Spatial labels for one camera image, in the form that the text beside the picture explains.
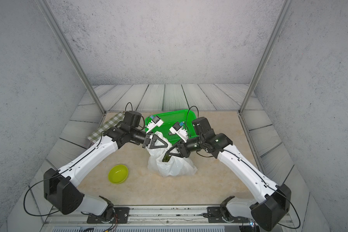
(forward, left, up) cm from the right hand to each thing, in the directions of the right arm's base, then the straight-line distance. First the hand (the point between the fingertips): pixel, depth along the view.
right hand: (170, 152), depth 64 cm
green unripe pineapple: (0, +2, -5) cm, 5 cm away
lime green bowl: (+1, +34, -28) cm, 44 cm away
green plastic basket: (+44, -7, -23) cm, 50 cm away
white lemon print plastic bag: (-5, -3, -4) cm, 7 cm away
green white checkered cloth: (+42, +50, -27) cm, 71 cm away
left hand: (+2, +2, +2) cm, 3 cm away
